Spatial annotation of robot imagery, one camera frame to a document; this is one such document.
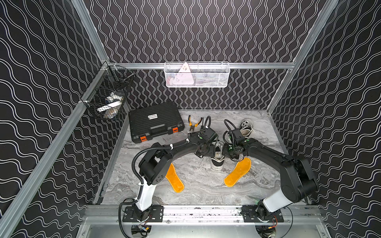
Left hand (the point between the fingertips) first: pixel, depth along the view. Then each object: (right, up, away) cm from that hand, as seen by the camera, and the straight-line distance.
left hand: (211, 151), depth 90 cm
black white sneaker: (+3, -6, -4) cm, 8 cm away
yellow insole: (-23, -13, -4) cm, 27 cm away
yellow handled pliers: (-12, +17, +20) cm, 29 cm away
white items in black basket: (-51, +27, -15) cm, 60 cm away
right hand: (+7, -1, +1) cm, 8 cm away
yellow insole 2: (+19, -10, 0) cm, 22 cm away
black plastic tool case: (-41, +19, +16) cm, 48 cm away
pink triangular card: (-16, +45, -2) cm, 48 cm away
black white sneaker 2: (+25, +14, +11) cm, 31 cm away
